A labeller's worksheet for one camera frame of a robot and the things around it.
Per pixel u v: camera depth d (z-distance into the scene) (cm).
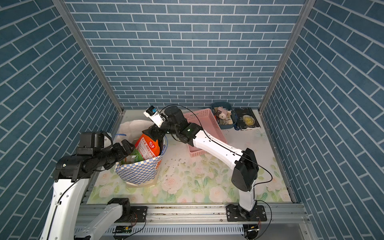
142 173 69
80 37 80
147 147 75
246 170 45
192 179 86
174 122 56
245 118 115
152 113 59
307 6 70
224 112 110
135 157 74
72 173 40
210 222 72
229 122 108
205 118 115
